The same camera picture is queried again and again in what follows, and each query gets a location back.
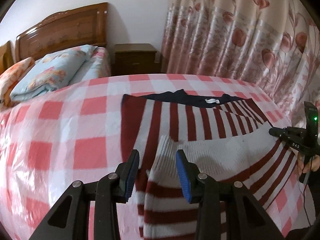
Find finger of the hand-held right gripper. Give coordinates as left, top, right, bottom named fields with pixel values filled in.
left=269, top=127, right=290, bottom=140

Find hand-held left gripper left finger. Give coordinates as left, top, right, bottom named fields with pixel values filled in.
left=29, top=149, right=140, bottom=240

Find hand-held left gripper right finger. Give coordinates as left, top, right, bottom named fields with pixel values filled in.
left=176, top=149, right=284, bottom=240

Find red grey striped sweater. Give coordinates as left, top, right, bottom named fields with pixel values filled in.
left=121, top=89, right=304, bottom=240

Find person's right hand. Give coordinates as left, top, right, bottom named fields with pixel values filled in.
left=297, top=154, right=320, bottom=174

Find pink checked bed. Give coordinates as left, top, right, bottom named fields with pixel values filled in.
left=0, top=74, right=320, bottom=240

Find floral tulip curtain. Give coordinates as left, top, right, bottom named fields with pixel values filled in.
left=160, top=0, right=320, bottom=130

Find dark wooden nightstand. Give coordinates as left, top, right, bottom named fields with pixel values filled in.
left=114, top=43, right=162, bottom=76

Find light blue floral pillow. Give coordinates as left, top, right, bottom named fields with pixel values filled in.
left=10, top=44, right=98, bottom=102

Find orange floral pillow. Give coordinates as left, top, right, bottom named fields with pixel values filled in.
left=0, top=57, right=35, bottom=108

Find large wooden headboard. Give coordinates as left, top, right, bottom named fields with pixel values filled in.
left=15, top=2, right=108, bottom=62

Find small wooden headboard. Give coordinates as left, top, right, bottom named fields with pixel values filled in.
left=0, top=41, right=14, bottom=75

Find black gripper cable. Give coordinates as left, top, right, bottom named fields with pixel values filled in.
left=303, top=182, right=316, bottom=228

